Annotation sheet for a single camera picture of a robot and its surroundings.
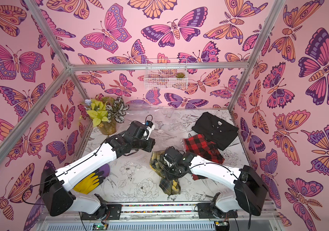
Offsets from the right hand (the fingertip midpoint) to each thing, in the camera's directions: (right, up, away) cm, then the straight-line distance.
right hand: (166, 175), depth 79 cm
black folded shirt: (+36, +24, +27) cm, 51 cm away
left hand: (-5, +19, -1) cm, 19 cm away
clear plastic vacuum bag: (+4, +26, +31) cm, 41 cm away
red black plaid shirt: (+22, +14, +20) cm, 33 cm away
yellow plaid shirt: (+2, -3, -6) cm, 7 cm away
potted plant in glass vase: (-37, +35, +6) cm, 51 cm away
